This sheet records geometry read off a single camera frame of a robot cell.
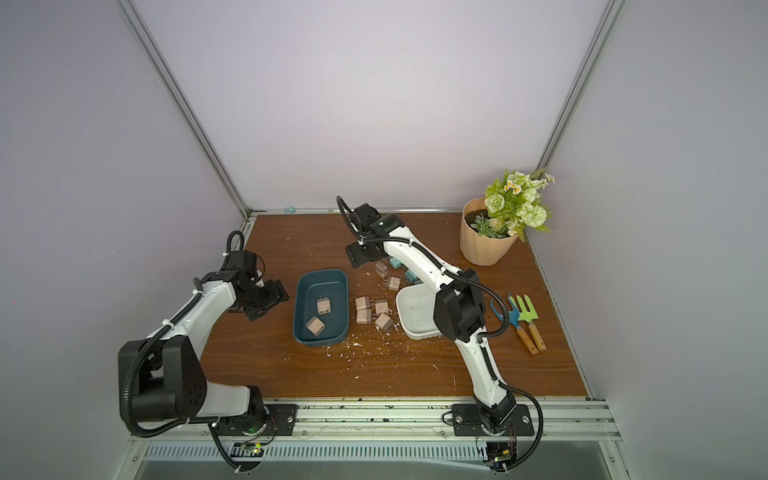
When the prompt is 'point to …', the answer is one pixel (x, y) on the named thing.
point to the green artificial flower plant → (512, 205)
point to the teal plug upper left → (396, 263)
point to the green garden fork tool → (528, 316)
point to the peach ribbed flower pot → (477, 248)
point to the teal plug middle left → (412, 278)
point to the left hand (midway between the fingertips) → (283, 297)
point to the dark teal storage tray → (311, 285)
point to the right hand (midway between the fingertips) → (361, 253)
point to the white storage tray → (416, 306)
